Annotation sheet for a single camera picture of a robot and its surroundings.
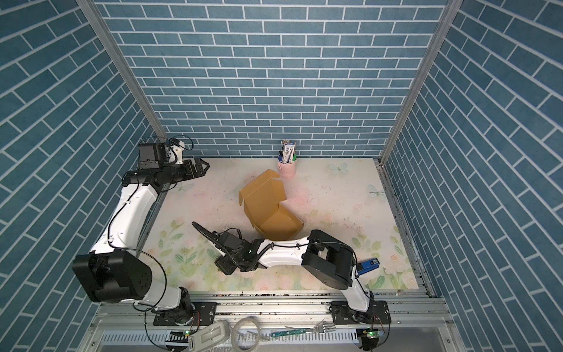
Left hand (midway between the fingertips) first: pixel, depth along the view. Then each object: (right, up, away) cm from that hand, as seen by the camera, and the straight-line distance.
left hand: (199, 165), depth 81 cm
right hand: (+7, -35, +1) cm, 36 cm away
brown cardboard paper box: (+23, -13, +3) cm, 26 cm away
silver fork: (+44, -54, -10) cm, 70 cm away
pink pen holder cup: (+32, -1, +29) cm, 43 cm away
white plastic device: (+8, -55, -12) cm, 57 cm away
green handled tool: (+33, -55, -11) cm, 65 cm away
